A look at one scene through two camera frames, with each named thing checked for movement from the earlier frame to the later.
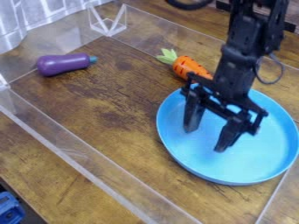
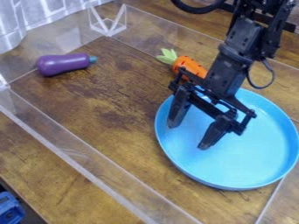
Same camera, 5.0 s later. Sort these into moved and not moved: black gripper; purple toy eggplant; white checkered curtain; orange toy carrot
Moved: black gripper
Not moved: purple toy eggplant; white checkered curtain; orange toy carrot
